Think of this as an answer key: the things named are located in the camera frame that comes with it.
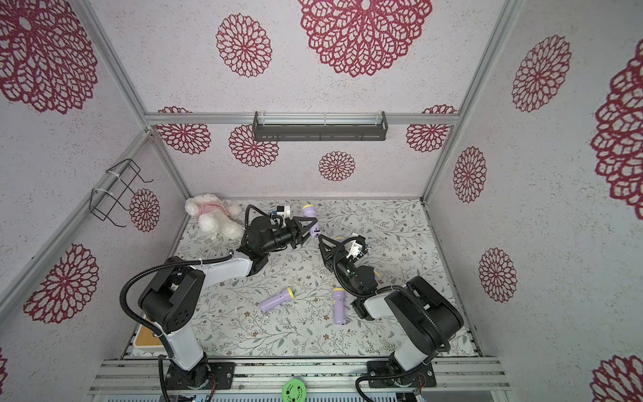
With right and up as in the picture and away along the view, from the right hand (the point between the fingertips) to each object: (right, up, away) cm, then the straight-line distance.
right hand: (317, 240), depth 76 cm
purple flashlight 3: (+7, -23, +9) cm, 26 cm away
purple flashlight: (-3, +9, +7) cm, 12 cm away
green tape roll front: (-6, -40, -9) cm, 41 cm away
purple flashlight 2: (-11, -20, +11) cm, 26 cm away
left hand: (+1, +5, +5) cm, 7 cm away
